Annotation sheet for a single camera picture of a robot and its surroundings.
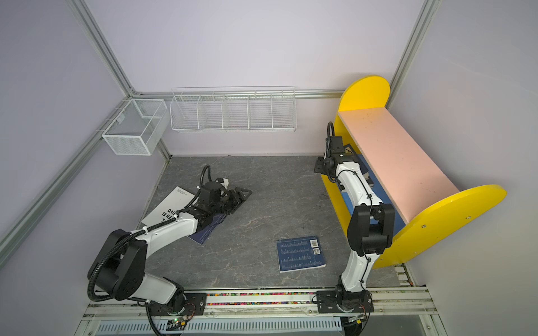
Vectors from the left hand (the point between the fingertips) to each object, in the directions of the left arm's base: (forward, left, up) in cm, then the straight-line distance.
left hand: (250, 198), depth 86 cm
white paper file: (+9, +35, -11) cm, 38 cm away
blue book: (-20, -19, -14) cm, 31 cm away
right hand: (+12, -33, +3) cm, 35 cm away
